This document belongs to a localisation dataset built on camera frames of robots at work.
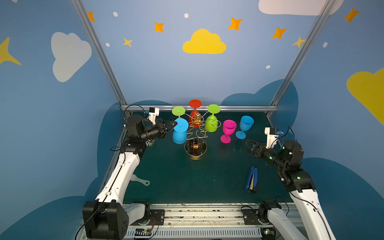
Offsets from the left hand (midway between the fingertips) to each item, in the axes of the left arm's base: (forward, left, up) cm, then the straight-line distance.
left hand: (176, 122), depth 70 cm
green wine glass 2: (+13, 0, -5) cm, 14 cm away
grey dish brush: (-15, +26, -33) cm, 45 cm away
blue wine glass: (-1, -1, -9) cm, 9 cm away
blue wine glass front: (+17, -43, -19) cm, 50 cm away
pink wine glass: (+13, -30, -19) cm, 38 cm away
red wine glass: (+8, -9, -5) cm, 13 cm away
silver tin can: (+9, +21, -31) cm, 38 cm away
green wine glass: (+13, -19, -15) cm, 28 cm away
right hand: (-6, -35, -5) cm, 36 cm away
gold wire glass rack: (+7, -10, -32) cm, 34 cm away
